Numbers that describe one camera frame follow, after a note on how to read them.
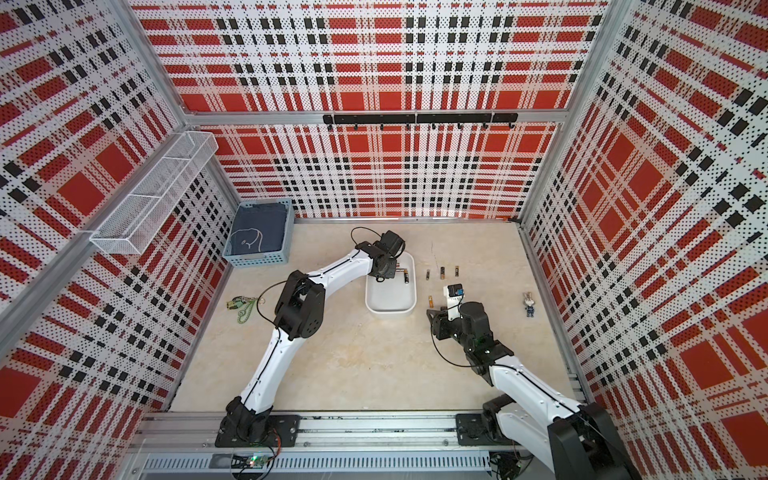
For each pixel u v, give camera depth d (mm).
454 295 743
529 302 954
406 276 1039
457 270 1051
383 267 819
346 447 723
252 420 641
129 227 688
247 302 968
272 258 1045
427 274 1045
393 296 964
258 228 1080
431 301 983
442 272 1049
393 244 849
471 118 878
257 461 690
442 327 750
